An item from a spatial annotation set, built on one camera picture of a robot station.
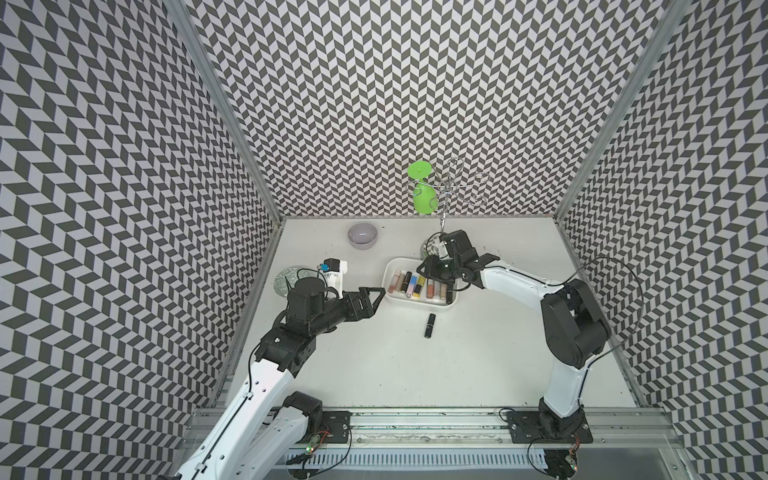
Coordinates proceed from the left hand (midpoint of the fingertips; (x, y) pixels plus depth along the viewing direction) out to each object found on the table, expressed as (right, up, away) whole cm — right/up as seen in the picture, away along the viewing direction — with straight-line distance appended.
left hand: (372, 296), depth 72 cm
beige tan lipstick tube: (+21, -3, +24) cm, 32 cm away
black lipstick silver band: (+23, -5, +24) cm, 33 cm away
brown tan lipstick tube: (+7, 0, +27) cm, 28 cm away
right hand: (+14, +3, +20) cm, 24 cm away
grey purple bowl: (-7, +15, +36) cm, 40 cm away
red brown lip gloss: (+17, -2, +24) cm, 30 cm away
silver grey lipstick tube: (+19, -2, +25) cm, 31 cm away
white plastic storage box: (+11, +6, +30) cm, 32 cm away
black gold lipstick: (+9, 0, +27) cm, 28 cm away
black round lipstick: (+16, -12, +18) cm, 27 cm away
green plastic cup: (+15, +27, +19) cm, 36 cm away
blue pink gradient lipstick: (+11, -1, +25) cm, 27 cm away
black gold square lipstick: (+14, 0, +27) cm, 30 cm away
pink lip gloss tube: (+5, 0, +27) cm, 27 cm away
